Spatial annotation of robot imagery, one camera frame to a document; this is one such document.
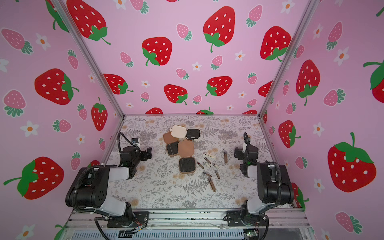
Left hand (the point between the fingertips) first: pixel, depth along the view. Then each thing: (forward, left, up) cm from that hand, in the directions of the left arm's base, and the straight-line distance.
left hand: (144, 148), depth 96 cm
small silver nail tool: (-8, -39, -4) cm, 40 cm away
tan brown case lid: (0, -27, -1) cm, 27 cm away
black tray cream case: (+16, -31, -5) cm, 35 cm away
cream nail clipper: (-2, -42, -5) cm, 43 cm away
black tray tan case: (-9, -28, -5) cm, 30 cm away
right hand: (+1, -65, 0) cm, 65 cm away
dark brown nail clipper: (-3, -53, -5) cm, 54 cm away
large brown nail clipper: (-22, -43, -5) cm, 49 cm away
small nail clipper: (-9, -46, -5) cm, 48 cm away
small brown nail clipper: (-9, -37, -5) cm, 38 cm away
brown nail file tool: (-15, -47, -6) cm, 50 cm away
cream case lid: (+17, -20, -3) cm, 27 cm away
